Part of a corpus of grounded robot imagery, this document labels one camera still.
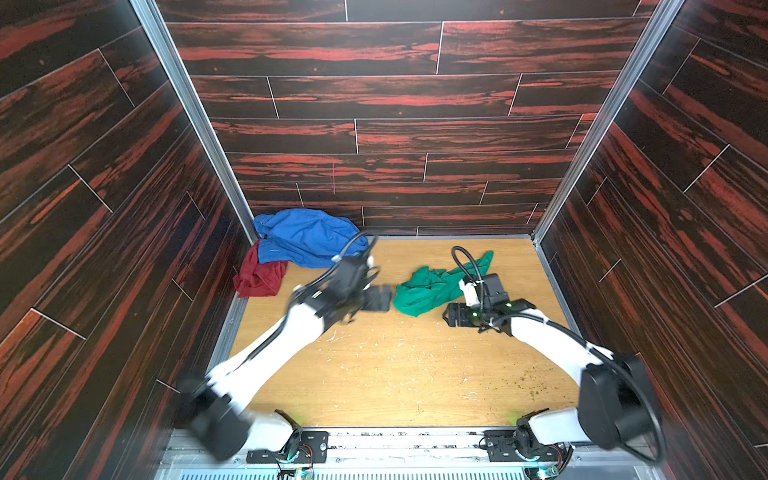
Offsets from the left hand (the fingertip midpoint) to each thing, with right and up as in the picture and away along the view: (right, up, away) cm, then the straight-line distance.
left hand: (380, 295), depth 79 cm
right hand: (+25, -6, +11) cm, 28 cm away
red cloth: (-42, +3, +23) cm, 48 cm away
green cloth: (+15, 0, +14) cm, 20 cm away
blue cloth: (-26, +18, +28) cm, 42 cm away
